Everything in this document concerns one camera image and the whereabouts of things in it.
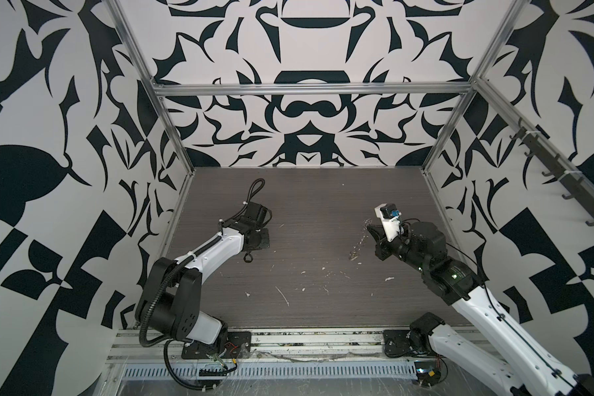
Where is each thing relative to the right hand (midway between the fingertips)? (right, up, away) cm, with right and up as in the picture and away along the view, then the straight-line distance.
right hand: (372, 225), depth 71 cm
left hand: (-34, -6, +18) cm, 39 cm away
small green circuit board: (+16, -42, 0) cm, 45 cm away
